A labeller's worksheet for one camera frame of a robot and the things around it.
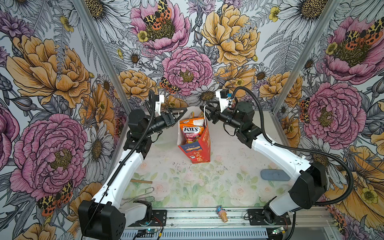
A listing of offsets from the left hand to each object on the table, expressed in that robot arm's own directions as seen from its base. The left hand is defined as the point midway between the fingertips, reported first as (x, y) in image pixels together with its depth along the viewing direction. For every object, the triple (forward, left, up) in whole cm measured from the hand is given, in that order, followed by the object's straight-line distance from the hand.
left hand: (186, 116), depth 65 cm
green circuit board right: (-37, -42, -39) cm, 69 cm away
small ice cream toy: (-30, -17, -36) cm, 50 cm away
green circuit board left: (-37, +20, -42) cm, 59 cm away
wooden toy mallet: (-13, +27, -40) cm, 50 cm away
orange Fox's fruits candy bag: (+2, -2, -11) cm, 11 cm away
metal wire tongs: (-22, +26, -40) cm, 52 cm away
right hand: (+6, -7, -2) cm, 10 cm away
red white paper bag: (-6, -5, -20) cm, 21 cm away
